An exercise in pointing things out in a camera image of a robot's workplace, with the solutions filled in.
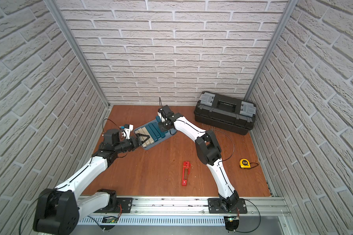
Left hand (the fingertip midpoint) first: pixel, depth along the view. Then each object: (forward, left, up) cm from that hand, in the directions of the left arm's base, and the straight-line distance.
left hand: (147, 137), depth 80 cm
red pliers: (-20, -21, -14) cm, 32 cm away
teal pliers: (+15, 0, -14) cm, 20 cm away
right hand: (+16, -8, -9) cm, 20 cm away
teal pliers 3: (+17, -2, -14) cm, 23 cm away
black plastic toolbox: (+18, -50, +1) cm, 53 cm away
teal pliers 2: (+12, +1, -14) cm, 18 cm away
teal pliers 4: (+16, -4, -3) cm, 17 cm away
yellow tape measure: (-10, -58, -14) cm, 61 cm away
